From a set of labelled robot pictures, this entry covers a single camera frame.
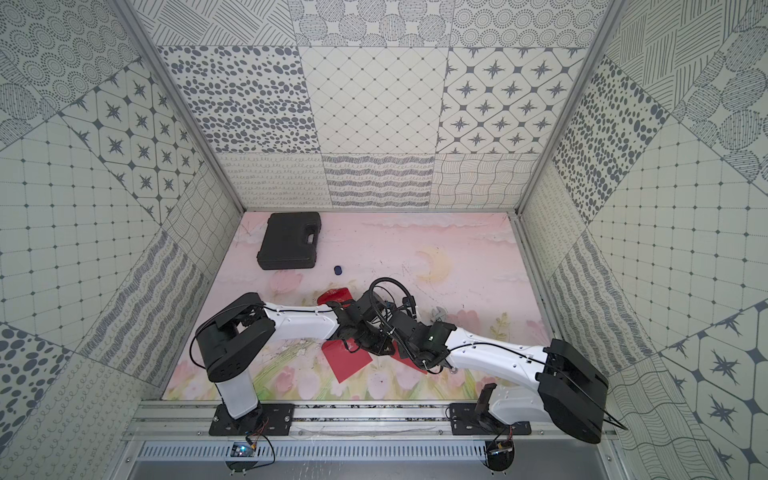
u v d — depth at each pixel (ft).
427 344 1.91
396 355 2.76
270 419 2.40
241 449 2.35
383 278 2.29
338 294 3.19
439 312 3.05
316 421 2.47
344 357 2.76
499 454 2.36
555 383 1.36
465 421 2.44
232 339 1.57
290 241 3.41
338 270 3.33
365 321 2.45
